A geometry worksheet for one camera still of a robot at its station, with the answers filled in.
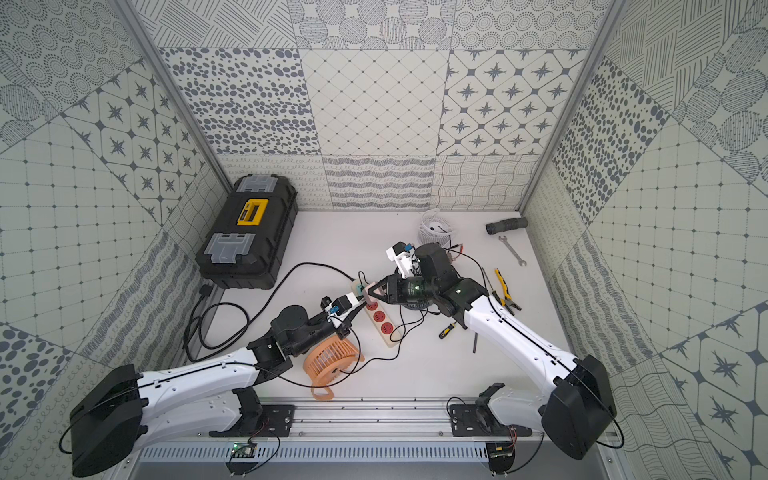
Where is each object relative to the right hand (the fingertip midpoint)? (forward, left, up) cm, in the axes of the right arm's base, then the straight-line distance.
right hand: (374, 294), depth 72 cm
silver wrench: (+37, -46, -22) cm, 63 cm away
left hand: (+2, +4, -1) cm, 5 cm away
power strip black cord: (+14, +61, -23) cm, 67 cm away
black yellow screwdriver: (0, -20, -22) cm, 30 cm away
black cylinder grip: (+43, -49, -20) cm, 68 cm away
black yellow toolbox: (+19, +41, -3) cm, 45 cm away
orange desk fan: (-13, +11, -10) cm, 20 cm away
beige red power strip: (+4, 0, -20) cm, 20 cm away
